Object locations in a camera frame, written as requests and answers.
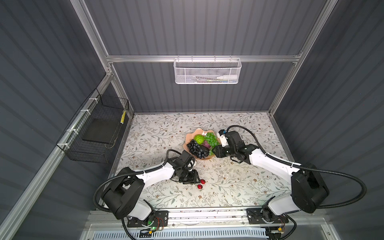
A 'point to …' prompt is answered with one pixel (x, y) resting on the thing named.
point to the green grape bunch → (213, 141)
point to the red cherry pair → (203, 181)
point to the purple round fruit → (205, 143)
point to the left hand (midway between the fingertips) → (198, 182)
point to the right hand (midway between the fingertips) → (217, 150)
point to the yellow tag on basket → (123, 117)
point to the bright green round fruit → (199, 138)
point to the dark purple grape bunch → (200, 151)
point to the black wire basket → (92, 137)
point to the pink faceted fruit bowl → (191, 135)
